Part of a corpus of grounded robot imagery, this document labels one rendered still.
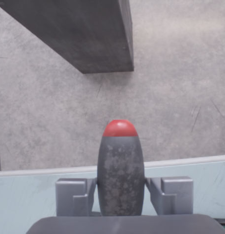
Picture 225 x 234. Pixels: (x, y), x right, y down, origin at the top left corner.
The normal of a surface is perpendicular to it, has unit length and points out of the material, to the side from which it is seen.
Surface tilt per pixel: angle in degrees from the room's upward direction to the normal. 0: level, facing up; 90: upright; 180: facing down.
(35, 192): 0
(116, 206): 11
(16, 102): 0
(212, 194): 0
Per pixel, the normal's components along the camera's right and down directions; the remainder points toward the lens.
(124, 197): 0.09, 0.04
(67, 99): -0.11, -0.03
